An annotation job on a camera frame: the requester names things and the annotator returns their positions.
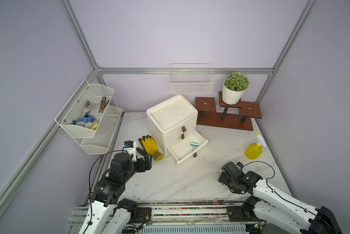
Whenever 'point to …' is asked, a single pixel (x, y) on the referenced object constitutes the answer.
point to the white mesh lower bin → (104, 132)
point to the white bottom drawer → (183, 149)
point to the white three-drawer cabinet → (171, 121)
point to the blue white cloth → (87, 120)
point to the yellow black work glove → (149, 147)
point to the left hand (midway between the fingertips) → (144, 158)
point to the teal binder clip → (194, 144)
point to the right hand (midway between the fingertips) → (225, 183)
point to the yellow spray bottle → (253, 151)
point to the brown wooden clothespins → (103, 103)
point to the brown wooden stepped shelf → (229, 116)
